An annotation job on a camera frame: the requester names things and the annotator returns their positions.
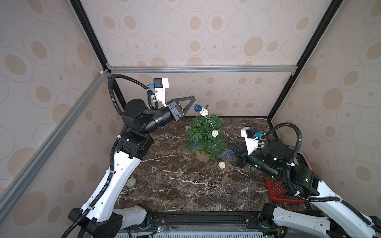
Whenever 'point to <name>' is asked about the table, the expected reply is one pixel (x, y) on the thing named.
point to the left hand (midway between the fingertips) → (200, 101)
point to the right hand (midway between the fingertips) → (234, 141)
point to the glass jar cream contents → (131, 181)
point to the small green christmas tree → (205, 138)
